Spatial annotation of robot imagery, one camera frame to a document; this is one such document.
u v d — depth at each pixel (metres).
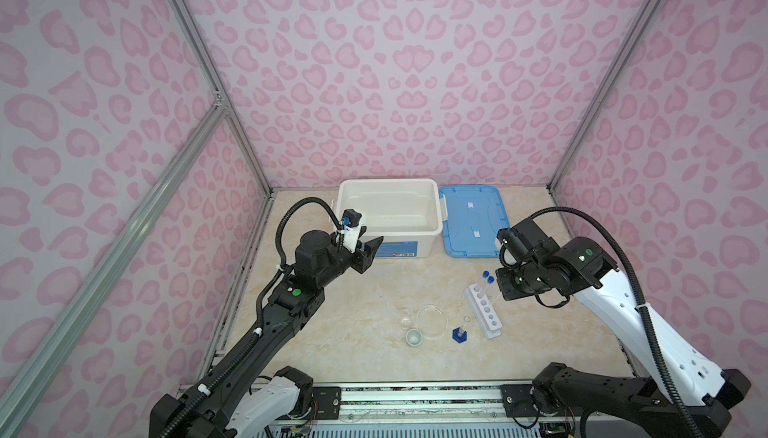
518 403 0.73
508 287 0.60
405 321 0.86
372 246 0.65
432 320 0.86
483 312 0.84
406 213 1.13
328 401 0.73
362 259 0.65
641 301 0.41
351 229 0.62
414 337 0.83
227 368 0.42
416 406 0.74
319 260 0.55
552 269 0.46
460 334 0.83
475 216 1.13
